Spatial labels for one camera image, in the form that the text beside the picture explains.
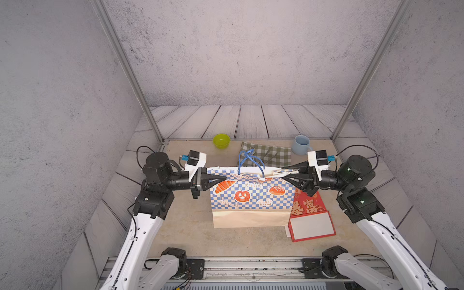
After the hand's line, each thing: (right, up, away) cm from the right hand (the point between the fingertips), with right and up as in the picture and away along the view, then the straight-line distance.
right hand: (283, 174), depth 55 cm
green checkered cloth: (-5, +5, +57) cm, 57 cm away
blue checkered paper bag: (-9, -8, +4) cm, 13 cm away
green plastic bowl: (-24, +14, +62) cm, 68 cm away
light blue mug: (+24, +11, +54) cm, 60 cm away
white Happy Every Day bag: (+9, -29, +28) cm, 41 cm away
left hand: (-18, -2, +1) cm, 18 cm away
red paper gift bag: (+20, -24, +30) cm, 43 cm away
